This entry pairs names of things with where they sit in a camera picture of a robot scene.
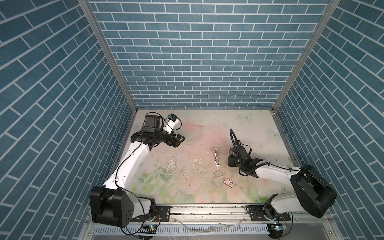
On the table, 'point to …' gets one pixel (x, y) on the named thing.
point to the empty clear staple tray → (219, 173)
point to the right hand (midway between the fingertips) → (228, 155)
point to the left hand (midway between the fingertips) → (178, 134)
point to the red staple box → (228, 182)
